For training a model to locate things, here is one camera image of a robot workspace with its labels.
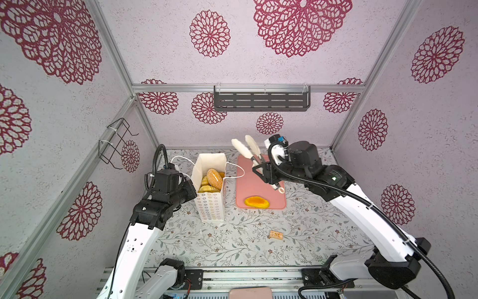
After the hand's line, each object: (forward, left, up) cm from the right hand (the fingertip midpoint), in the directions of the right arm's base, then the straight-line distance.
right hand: (261, 163), depth 64 cm
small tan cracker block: (-11, -9, -38) cm, 40 cm away
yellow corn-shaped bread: (+7, +24, -21) cm, 33 cm away
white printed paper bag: (-6, +19, -20) cm, 28 cm away
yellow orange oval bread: (+4, 0, -34) cm, 34 cm away
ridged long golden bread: (0, +21, -17) cm, 26 cm away
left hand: (-3, +26, -13) cm, 29 cm away
